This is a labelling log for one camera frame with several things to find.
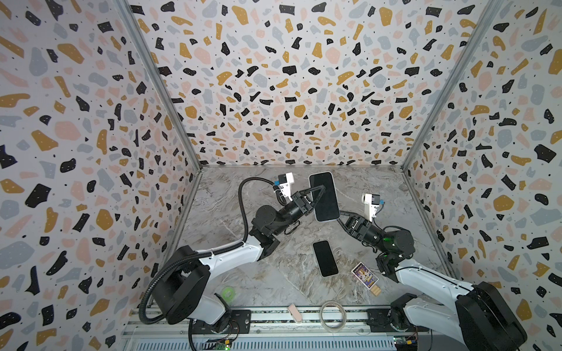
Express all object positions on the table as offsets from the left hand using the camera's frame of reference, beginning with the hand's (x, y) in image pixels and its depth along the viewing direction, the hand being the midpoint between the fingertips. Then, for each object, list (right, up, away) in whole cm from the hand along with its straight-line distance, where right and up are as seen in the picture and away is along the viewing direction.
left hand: (328, 191), depth 62 cm
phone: (0, -5, +2) cm, 6 cm away
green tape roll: (-34, -38, +18) cm, 54 cm away
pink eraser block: (-9, -42, +12) cm, 45 cm away
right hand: (+3, -8, +2) cm, 9 cm away
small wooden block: (+20, -36, +18) cm, 45 cm away
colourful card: (+17, -33, +21) cm, 43 cm away
